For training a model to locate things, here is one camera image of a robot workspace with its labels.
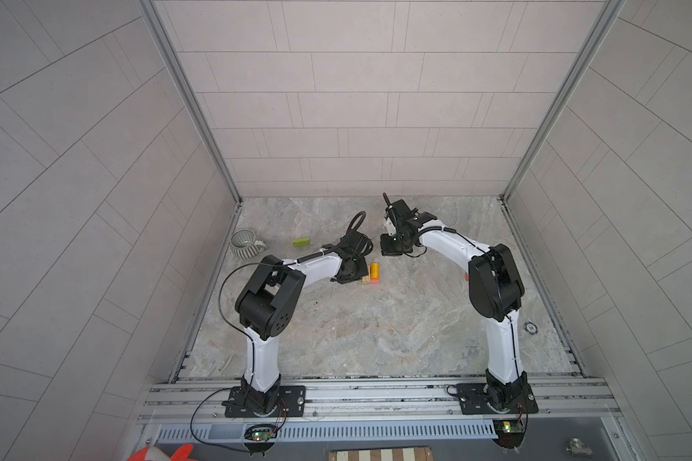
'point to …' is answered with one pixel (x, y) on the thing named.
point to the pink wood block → (375, 281)
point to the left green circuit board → (260, 436)
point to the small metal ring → (531, 327)
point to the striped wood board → (394, 453)
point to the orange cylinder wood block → (375, 273)
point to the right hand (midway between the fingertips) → (381, 250)
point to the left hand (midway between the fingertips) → (369, 269)
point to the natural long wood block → (366, 279)
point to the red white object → (152, 453)
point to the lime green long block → (303, 242)
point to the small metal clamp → (578, 448)
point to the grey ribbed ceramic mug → (245, 244)
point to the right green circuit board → (508, 426)
